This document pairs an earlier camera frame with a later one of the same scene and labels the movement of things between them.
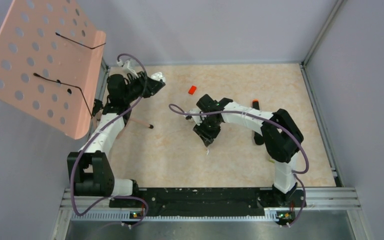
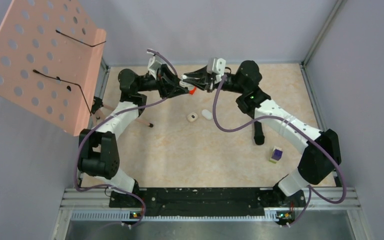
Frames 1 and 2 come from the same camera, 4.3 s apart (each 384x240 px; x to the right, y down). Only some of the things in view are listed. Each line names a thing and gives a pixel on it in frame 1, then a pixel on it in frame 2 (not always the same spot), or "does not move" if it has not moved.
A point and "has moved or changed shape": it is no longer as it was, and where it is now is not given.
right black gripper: x=207 y=137 to x=202 y=79
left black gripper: x=152 y=86 to x=168 y=83
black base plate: x=212 y=202 does not move
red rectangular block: x=192 y=90 does not move
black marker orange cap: x=258 y=139 does not move
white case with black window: x=158 y=76 has moved or changed shape
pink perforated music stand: x=47 y=62 does not move
